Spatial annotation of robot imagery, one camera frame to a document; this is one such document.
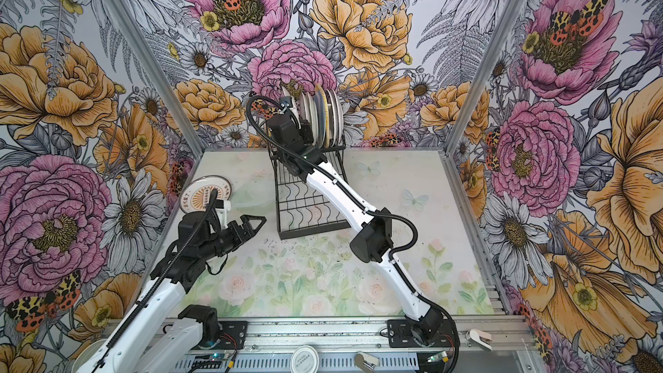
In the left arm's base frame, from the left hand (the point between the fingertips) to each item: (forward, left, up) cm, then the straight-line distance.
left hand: (259, 232), depth 79 cm
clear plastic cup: (-29, +38, -6) cm, 48 cm away
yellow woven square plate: (+29, -21, +20) cm, 41 cm away
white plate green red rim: (+29, -22, +20) cm, 42 cm away
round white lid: (-31, -15, -8) cm, 35 cm away
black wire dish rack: (+14, -10, -14) cm, 22 cm away
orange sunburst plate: (+25, +33, -15) cm, 44 cm away
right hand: (+28, -12, +18) cm, 36 cm away
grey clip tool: (-31, -31, -12) cm, 46 cm away
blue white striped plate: (+36, -18, +17) cm, 44 cm away
